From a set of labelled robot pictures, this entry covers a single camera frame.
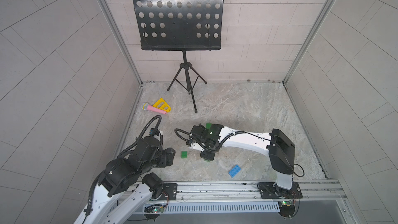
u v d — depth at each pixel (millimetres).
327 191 723
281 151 448
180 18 678
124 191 426
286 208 685
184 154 811
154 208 653
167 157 567
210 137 561
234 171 768
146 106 987
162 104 1020
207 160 683
